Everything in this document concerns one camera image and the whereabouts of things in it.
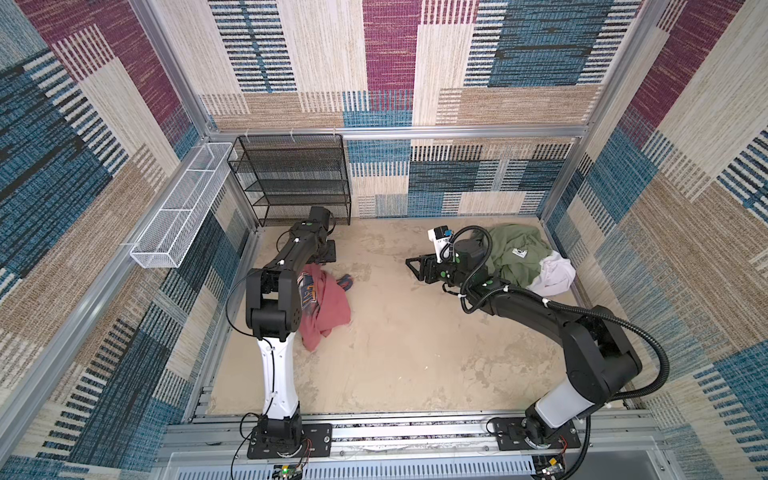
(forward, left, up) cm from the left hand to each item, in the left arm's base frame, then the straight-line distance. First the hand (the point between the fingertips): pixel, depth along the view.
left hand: (324, 251), depth 102 cm
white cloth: (-9, -76, -3) cm, 77 cm away
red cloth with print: (-20, -2, -1) cm, 20 cm away
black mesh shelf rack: (+25, +14, +12) cm, 31 cm away
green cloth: (-3, -63, +2) cm, 63 cm away
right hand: (-13, -28, +10) cm, 33 cm away
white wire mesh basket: (-17, +31, +26) cm, 44 cm away
